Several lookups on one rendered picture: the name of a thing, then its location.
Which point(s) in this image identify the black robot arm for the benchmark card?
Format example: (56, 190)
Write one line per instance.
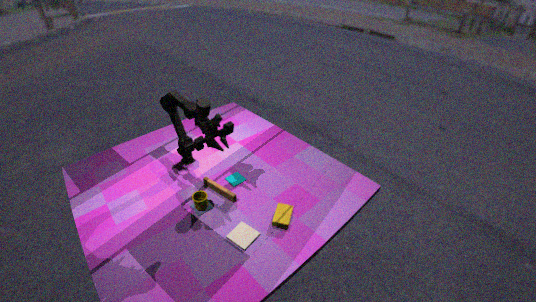
(199, 111)

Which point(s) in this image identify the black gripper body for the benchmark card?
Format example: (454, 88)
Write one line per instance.
(199, 141)

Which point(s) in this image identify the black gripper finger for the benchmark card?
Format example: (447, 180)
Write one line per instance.
(211, 142)
(223, 138)

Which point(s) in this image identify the olive-yellow rectangular block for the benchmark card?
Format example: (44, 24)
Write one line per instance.
(283, 215)

